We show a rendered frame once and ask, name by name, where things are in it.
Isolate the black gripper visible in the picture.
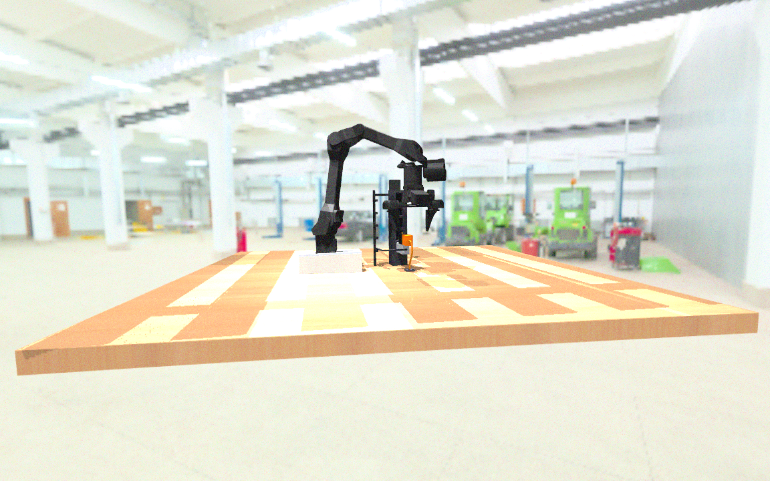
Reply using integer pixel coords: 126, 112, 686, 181
382, 182, 444, 232

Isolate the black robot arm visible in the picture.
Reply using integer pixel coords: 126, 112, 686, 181
311, 124, 446, 254

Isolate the orange power plug with cord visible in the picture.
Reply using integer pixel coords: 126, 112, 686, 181
398, 233, 413, 269

